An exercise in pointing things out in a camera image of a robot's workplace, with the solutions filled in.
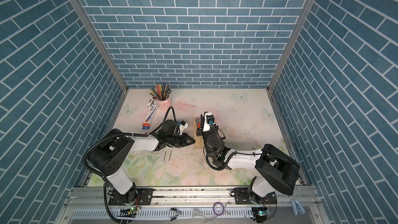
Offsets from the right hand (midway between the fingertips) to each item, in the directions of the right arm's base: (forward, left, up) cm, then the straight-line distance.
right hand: (204, 117), depth 78 cm
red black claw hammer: (+6, +4, -15) cm, 17 cm away
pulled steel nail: (-13, +19, -22) cm, 31 cm away
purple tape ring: (-36, -12, -22) cm, 44 cm away
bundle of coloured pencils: (+24, +32, -9) cm, 41 cm away
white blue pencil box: (+15, +38, -20) cm, 45 cm away
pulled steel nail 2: (-14, +22, -22) cm, 34 cm away
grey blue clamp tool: (-32, -46, -21) cm, 60 cm away
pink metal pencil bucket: (+17, +28, -14) cm, 36 cm away
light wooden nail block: (-4, +4, -18) cm, 19 cm away
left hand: (-7, +4, -18) cm, 19 cm away
